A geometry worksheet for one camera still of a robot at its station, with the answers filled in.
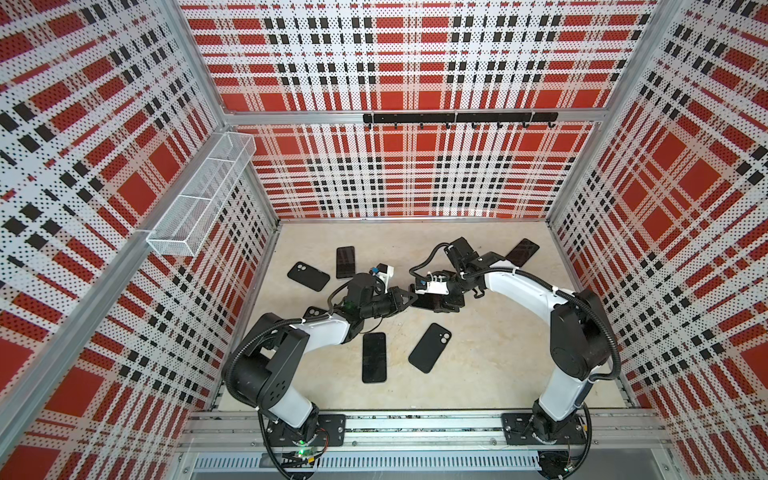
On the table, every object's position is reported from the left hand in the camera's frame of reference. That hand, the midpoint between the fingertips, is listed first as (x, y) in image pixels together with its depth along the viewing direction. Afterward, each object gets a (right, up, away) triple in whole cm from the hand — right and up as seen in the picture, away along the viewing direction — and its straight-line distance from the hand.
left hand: (418, 301), depth 84 cm
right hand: (+7, +1, +4) cm, 8 cm away
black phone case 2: (+4, -14, +4) cm, 15 cm away
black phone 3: (+2, +1, -2) cm, 3 cm away
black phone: (-13, -17, +2) cm, 21 cm away
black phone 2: (+42, +14, +30) cm, 54 cm away
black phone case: (-38, +5, +21) cm, 44 cm away
